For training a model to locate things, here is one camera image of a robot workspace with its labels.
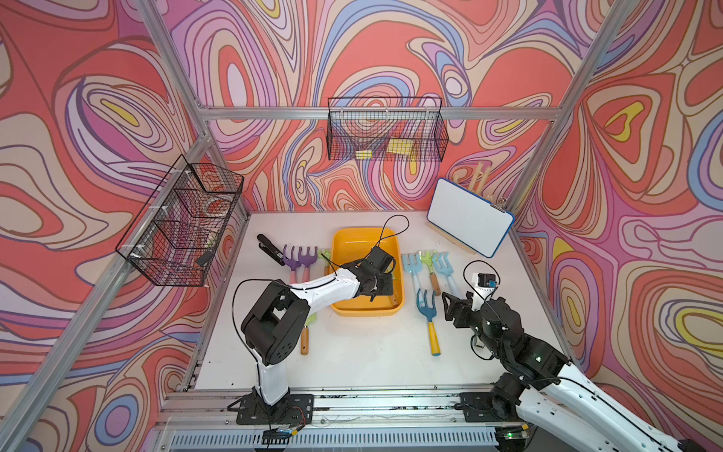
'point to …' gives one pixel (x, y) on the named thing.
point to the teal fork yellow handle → (429, 314)
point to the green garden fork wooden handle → (305, 335)
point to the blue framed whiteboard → (482, 224)
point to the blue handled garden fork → (413, 266)
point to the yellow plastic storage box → (351, 245)
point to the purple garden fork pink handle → (292, 263)
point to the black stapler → (266, 246)
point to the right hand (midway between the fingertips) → (455, 301)
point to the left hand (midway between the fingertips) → (391, 287)
